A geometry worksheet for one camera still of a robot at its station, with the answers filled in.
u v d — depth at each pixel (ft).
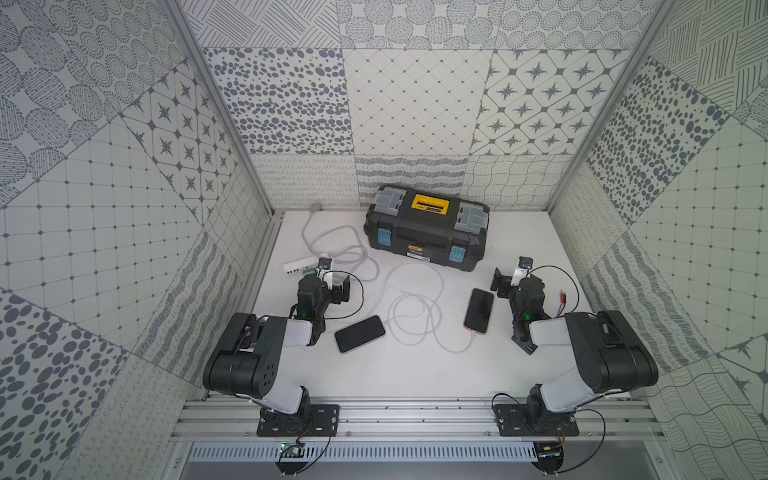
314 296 2.36
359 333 2.92
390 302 3.14
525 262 2.63
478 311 3.38
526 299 2.35
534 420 2.21
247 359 1.48
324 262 2.70
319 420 2.48
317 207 4.03
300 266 3.28
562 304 3.11
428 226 3.08
